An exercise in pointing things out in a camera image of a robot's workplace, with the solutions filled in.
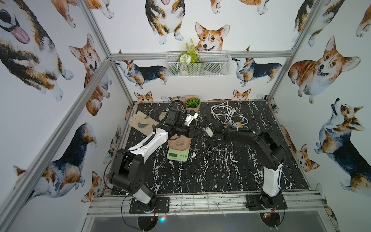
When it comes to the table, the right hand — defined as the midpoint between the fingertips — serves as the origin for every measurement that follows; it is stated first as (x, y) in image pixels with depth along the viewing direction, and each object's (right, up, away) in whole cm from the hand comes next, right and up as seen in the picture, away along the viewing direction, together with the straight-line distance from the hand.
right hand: (210, 140), depth 97 cm
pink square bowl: (-20, 0, -4) cm, 21 cm away
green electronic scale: (-19, -8, -7) cm, 22 cm away
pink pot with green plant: (-12, +25, +5) cm, 29 cm away
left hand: (-6, +8, -17) cm, 20 cm away
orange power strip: (+21, +10, +6) cm, 24 cm away
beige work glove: (-49, +11, +10) cm, 51 cm away
